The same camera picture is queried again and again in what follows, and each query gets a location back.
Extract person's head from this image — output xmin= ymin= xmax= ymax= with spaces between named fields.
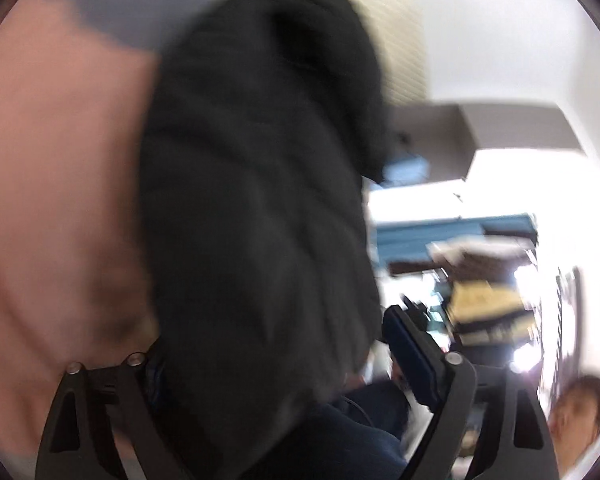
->
xmin=549 ymin=374 xmax=600 ymax=477

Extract person's dark blue pants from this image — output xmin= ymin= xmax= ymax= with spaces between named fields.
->
xmin=300 ymin=379 xmax=417 ymax=480

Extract blue towel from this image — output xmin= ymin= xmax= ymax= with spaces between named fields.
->
xmin=382 ymin=157 xmax=432 ymax=187

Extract black puffer jacket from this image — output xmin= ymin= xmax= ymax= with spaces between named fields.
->
xmin=139 ymin=0 xmax=397 ymax=480

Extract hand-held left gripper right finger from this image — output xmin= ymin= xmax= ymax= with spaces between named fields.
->
xmin=383 ymin=304 xmax=562 ymax=480

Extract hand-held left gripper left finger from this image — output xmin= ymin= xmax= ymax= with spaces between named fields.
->
xmin=34 ymin=352 xmax=192 ymax=480

